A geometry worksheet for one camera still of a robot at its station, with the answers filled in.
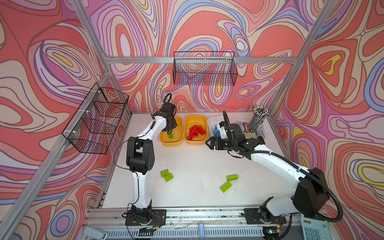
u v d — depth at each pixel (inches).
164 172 34.0
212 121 42.5
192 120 43.3
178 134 41.4
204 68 37.8
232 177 33.3
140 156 21.2
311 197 16.6
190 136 40.0
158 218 28.4
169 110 30.5
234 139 24.2
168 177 33.8
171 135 41.2
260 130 41.3
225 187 32.3
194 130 40.5
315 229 27.1
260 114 36.6
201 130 40.7
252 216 28.8
